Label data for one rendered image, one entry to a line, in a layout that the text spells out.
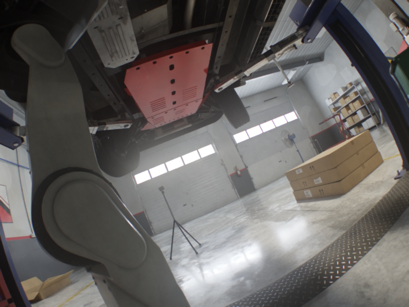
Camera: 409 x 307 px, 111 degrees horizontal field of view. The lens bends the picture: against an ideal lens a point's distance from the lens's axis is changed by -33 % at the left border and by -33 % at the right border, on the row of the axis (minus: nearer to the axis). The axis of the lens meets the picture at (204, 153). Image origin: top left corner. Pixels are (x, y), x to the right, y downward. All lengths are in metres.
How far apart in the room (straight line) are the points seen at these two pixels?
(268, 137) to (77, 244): 11.02
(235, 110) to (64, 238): 2.39
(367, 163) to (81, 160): 2.59
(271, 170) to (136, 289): 10.52
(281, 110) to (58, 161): 11.98
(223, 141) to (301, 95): 5.78
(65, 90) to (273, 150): 10.84
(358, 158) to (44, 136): 2.57
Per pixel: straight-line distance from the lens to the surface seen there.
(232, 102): 2.50
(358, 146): 2.62
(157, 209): 9.86
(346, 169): 2.39
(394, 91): 1.84
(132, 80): 1.68
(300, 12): 2.22
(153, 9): 1.47
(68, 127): 0.38
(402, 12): 3.78
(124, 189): 10.18
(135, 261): 0.29
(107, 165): 2.55
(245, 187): 10.11
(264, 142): 10.97
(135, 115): 2.42
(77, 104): 0.40
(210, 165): 10.01
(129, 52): 1.46
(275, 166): 10.86
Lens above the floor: 0.58
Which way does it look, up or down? 12 degrees up
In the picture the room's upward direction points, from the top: 24 degrees counter-clockwise
